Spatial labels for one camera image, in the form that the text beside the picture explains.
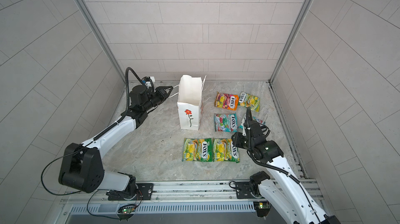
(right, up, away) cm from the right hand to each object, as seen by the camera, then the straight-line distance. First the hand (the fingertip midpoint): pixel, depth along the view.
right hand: (233, 138), depth 77 cm
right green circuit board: (+14, -28, -9) cm, 32 cm away
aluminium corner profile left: (-76, +48, +23) cm, 93 cm away
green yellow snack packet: (+14, +18, +25) cm, 34 cm away
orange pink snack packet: (0, +17, +25) cm, 31 cm away
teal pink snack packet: (+8, +4, +15) cm, 18 cm away
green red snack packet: (-2, +5, +14) cm, 15 cm away
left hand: (-29, +26, +1) cm, 39 cm away
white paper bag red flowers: (-21, +18, -2) cm, 28 cm away
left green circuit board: (-47, -27, -13) cm, 55 cm away
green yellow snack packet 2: (-4, -8, +4) cm, 10 cm away
